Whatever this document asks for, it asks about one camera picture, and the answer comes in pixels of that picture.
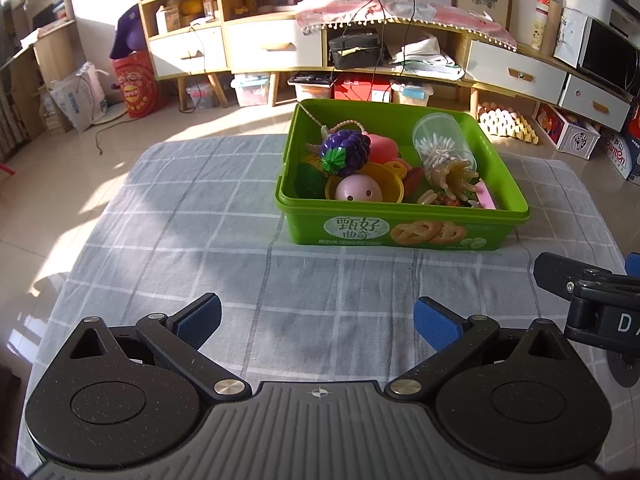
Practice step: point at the tall wooden shelf cabinet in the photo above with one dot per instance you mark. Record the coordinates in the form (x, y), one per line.
(225, 15)

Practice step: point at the clear storage box orange contents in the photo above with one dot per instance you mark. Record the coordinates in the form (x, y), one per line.
(310, 91)

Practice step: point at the long wooden tv cabinet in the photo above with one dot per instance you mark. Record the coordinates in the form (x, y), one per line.
(450, 82)

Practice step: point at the clear storage box blue contents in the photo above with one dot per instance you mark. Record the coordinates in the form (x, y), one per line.
(412, 94)

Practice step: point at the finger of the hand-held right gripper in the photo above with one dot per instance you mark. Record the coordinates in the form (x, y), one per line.
(633, 265)
(552, 270)

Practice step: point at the white and red gift box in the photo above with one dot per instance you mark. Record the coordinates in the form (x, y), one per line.
(567, 132)

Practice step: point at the large white drawer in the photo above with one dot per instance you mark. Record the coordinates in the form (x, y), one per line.
(515, 72)

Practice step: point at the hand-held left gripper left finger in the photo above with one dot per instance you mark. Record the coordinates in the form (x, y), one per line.
(197, 320)

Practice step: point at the white cabinet drawer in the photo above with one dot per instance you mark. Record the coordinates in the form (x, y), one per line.
(187, 55)
(275, 47)

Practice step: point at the purple cloth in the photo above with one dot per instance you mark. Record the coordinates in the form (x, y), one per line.
(127, 32)

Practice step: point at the small cardboard box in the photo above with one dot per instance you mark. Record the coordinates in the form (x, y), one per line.
(168, 20)

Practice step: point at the wooden bookshelf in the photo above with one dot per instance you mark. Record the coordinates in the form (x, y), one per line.
(35, 60)

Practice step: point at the pink ball with holes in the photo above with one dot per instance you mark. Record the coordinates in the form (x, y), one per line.
(357, 187)

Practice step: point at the small clear plastic box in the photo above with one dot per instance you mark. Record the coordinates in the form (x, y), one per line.
(202, 97)

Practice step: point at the yellow plastic bowl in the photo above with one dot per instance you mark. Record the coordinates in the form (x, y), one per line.
(395, 192)

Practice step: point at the green plastic box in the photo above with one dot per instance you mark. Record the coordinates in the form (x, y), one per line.
(300, 225)

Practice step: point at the red printed bucket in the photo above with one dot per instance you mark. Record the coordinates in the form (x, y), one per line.
(137, 90)

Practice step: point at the clear cotton swab jar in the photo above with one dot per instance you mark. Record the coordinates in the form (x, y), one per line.
(440, 135)

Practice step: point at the beige starfish toy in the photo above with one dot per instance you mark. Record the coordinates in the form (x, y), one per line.
(452, 180)

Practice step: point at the small white drawer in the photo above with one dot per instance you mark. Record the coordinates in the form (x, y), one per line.
(595, 102)

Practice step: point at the purple grapes toy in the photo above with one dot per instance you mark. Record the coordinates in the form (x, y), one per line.
(350, 152)

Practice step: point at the white paper sheet on microwave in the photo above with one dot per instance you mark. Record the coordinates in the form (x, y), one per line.
(570, 37)

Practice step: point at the clear plastic storage box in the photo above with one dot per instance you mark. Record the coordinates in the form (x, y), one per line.
(250, 91)

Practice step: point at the black bag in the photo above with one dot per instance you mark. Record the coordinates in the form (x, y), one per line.
(355, 50)

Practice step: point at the egg tray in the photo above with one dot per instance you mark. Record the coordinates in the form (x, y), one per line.
(507, 125)

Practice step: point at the white plastic sack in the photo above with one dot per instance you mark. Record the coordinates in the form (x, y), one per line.
(77, 100)

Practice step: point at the pink cartoon packet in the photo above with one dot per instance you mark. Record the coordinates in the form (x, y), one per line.
(485, 197)

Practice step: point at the green round vegetable toy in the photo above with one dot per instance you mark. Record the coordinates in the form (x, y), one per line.
(310, 182)

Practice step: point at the red stool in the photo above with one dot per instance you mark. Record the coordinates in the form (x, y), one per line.
(6, 169)

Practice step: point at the pink fringed cloth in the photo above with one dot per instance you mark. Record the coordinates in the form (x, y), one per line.
(450, 15)

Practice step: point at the white carton with red print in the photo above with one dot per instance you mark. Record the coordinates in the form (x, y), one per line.
(620, 155)

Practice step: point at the yellow round object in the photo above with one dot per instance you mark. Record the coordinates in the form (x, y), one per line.
(191, 8)

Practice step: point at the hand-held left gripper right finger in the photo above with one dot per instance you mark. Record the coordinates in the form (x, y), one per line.
(437, 325)

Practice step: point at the red cardboard box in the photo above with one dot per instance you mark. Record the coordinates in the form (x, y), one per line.
(362, 89)

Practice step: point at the white printer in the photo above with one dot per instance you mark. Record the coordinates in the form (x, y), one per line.
(600, 2)

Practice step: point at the grey checked tablecloth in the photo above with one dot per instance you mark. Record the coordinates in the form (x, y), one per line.
(200, 240)

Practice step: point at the stacked paper cups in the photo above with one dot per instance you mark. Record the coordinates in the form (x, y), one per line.
(544, 20)

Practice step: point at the black microwave oven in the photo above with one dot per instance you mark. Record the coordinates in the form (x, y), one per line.
(610, 55)

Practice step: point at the red pepper toy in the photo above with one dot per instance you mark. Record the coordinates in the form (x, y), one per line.
(412, 182)

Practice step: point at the pile of white papers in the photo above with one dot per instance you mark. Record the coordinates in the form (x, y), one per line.
(425, 57)

